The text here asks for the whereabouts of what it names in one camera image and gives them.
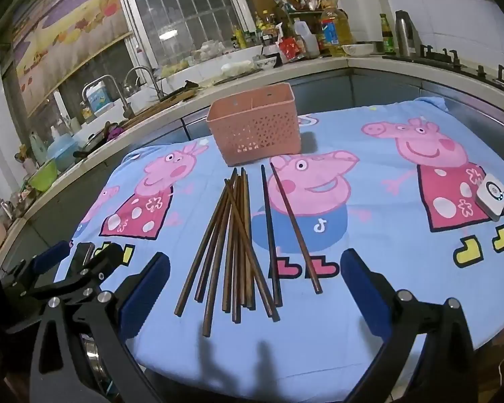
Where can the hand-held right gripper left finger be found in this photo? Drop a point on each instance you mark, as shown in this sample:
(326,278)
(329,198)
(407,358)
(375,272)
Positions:
(149,285)

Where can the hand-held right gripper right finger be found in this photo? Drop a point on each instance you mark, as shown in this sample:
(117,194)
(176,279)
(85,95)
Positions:
(361,289)

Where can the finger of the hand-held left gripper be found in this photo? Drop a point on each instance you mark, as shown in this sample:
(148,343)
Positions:
(46,257)
(109,260)

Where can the pile of wooden chopsticks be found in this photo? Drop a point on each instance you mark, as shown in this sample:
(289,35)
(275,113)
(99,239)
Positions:
(235,260)

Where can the brown wooden chopstick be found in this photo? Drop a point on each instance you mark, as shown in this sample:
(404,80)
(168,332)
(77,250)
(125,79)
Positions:
(295,227)

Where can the dark wooden chopstick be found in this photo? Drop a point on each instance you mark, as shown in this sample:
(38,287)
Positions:
(270,235)

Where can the pink plastic utensil basket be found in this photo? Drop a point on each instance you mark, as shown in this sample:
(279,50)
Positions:
(252,134)

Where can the black smartphone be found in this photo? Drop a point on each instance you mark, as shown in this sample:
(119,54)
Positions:
(84,258)

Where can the blue cartoon pig blanket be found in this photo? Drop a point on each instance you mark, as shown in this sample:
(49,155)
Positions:
(361,226)

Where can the green plastic bowl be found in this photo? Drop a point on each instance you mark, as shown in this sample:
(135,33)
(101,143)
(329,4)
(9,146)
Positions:
(42,178)

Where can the blue plastic dome container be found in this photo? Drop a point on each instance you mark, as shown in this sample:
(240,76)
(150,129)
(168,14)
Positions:
(61,153)

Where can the pale green bottle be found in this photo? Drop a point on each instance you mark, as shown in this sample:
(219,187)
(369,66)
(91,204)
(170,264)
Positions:
(37,149)

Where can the black wok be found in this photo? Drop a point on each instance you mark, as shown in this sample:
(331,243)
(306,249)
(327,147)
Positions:
(92,145)

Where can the purple cloth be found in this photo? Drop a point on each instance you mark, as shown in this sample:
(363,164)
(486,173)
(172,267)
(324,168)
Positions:
(116,133)

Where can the tall steel faucet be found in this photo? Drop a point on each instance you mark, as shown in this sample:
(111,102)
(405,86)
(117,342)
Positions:
(128,111)

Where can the white bottle with blue label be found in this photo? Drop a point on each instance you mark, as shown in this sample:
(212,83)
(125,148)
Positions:
(98,100)

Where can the white square device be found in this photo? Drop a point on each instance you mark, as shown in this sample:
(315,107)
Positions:
(493,195)

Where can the wooden cutting board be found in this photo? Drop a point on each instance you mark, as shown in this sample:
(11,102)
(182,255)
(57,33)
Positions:
(164,103)

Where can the curved steel faucet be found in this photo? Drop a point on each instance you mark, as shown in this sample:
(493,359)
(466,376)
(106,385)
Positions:
(159,90)

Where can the kitchen counter with steel cabinets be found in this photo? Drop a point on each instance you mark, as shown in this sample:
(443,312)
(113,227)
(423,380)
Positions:
(311,67)

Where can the white radish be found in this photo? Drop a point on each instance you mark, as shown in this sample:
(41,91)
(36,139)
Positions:
(237,67)

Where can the white plastic bags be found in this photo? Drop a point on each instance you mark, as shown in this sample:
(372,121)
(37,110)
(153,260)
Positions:
(210,49)

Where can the white bowl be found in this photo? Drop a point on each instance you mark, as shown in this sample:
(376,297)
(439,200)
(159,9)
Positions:
(357,49)

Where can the black gas stove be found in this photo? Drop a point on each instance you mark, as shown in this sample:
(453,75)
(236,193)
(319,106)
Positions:
(445,61)

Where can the small blue patterned bowl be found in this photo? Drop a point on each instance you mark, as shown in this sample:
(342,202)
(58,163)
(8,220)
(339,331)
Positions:
(265,63)

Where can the red packet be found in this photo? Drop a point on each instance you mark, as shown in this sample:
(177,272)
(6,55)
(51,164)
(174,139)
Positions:
(290,48)

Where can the green sauce bottle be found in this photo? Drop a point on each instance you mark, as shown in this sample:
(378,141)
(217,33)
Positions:
(388,37)

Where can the white plastic jug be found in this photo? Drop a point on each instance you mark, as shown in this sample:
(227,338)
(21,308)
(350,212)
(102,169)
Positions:
(306,37)

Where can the steel thermos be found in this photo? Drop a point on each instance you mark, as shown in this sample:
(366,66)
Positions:
(404,33)

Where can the large cooking oil bottle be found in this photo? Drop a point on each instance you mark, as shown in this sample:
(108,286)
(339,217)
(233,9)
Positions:
(336,29)

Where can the barred window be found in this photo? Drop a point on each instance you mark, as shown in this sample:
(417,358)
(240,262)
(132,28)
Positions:
(185,8)

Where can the row of condiment bottles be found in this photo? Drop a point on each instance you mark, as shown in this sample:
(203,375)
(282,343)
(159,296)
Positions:
(256,31)

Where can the wooden shelf rack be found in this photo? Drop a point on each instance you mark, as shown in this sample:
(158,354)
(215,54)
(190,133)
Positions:
(302,14)

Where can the fruit wall poster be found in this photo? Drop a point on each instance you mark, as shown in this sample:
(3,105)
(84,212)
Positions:
(67,21)

